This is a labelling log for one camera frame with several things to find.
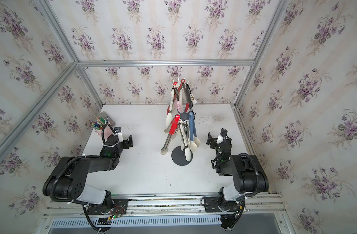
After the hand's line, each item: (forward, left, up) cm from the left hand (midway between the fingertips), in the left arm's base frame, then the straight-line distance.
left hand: (123, 136), depth 93 cm
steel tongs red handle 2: (+4, -31, +23) cm, 39 cm away
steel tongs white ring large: (+1, -30, +18) cm, 35 cm away
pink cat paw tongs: (+5, -35, +24) cm, 43 cm away
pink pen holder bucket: (+4, +12, 0) cm, 13 cm away
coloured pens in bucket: (+9, +17, +3) cm, 19 cm away
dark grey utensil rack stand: (-11, -36, -6) cm, 38 cm away
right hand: (-1, -62, +4) cm, 62 cm away
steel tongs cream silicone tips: (-17, -38, +24) cm, 48 cm away
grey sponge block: (+23, +23, -5) cm, 33 cm away
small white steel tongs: (+11, -43, +25) cm, 51 cm away
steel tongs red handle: (-12, -33, +27) cm, 44 cm away
